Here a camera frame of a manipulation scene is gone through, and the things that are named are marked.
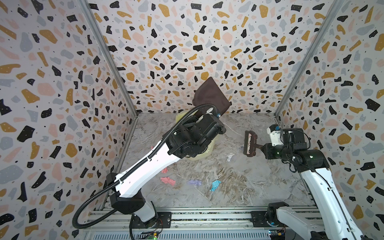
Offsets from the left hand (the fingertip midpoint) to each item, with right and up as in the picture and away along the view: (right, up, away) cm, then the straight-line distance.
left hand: (191, 117), depth 61 cm
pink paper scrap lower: (-16, -34, +25) cm, 45 cm away
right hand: (+33, -12, +11) cm, 37 cm away
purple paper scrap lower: (0, -35, +25) cm, 43 cm away
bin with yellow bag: (+9, -19, +38) cm, 43 cm away
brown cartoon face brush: (+31, -14, +23) cm, 41 cm away
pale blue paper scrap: (+32, -18, +42) cm, 56 cm away
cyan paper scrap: (+12, -37, +24) cm, 46 cm away
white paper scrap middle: (+22, -22, +35) cm, 47 cm away
